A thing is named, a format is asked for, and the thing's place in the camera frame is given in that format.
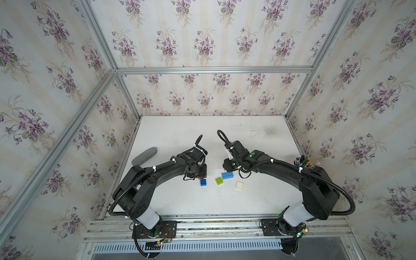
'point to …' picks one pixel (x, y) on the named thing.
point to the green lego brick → (219, 181)
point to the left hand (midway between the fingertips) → (204, 174)
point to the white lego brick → (239, 184)
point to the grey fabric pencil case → (144, 156)
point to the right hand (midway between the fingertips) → (227, 165)
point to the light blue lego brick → (226, 175)
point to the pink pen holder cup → (302, 162)
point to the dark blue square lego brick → (203, 182)
